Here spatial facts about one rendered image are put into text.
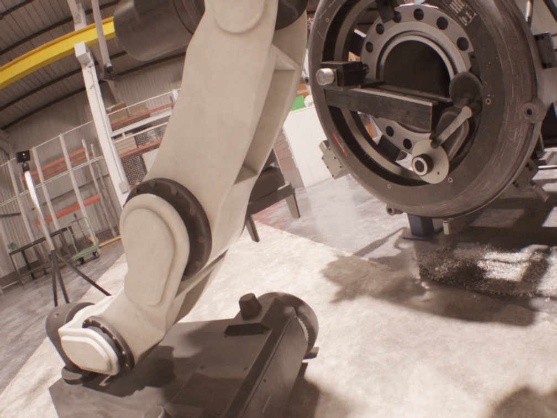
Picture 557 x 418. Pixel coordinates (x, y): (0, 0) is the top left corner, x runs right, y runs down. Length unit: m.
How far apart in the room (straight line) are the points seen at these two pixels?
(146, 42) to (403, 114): 0.58
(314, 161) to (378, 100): 3.89
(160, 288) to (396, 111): 0.65
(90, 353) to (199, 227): 0.41
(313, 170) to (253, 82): 4.36
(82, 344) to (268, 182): 0.51
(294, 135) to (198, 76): 4.28
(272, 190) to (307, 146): 4.07
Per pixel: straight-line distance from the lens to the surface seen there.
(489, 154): 0.69
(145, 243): 0.39
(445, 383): 0.68
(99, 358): 0.66
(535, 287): 0.92
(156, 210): 0.37
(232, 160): 0.35
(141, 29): 0.45
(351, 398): 0.69
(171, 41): 0.45
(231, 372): 0.57
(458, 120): 0.69
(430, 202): 0.82
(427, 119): 0.73
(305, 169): 4.60
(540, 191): 0.82
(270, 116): 0.42
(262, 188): 0.59
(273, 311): 0.68
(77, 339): 0.69
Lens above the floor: 0.51
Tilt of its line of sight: 9 degrees down
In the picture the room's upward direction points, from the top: 19 degrees counter-clockwise
